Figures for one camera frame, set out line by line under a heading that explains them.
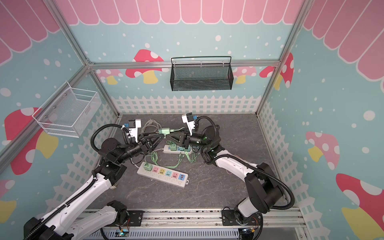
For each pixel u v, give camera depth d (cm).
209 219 76
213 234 170
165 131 62
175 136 66
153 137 60
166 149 96
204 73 94
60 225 40
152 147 60
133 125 57
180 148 95
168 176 85
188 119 61
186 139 60
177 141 63
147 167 85
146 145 58
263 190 43
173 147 94
